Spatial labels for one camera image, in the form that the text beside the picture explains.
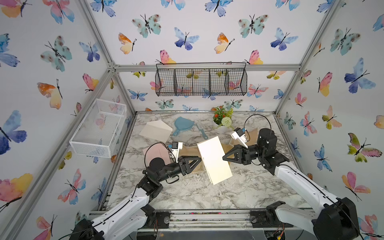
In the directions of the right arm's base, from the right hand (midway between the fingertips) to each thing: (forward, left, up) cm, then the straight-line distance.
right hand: (226, 160), depth 63 cm
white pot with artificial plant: (+35, -1, -14) cm, 38 cm away
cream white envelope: (+38, +45, -31) cm, 66 cm away
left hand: (+2, +11, -4) cm, 12 cm away
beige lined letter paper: (+2, +6, +2) cm, 7 cm away
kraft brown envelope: (+5, 0, +2) cm, 5 cm away
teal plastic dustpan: (+42, +26, -28) cm, 57 cm away
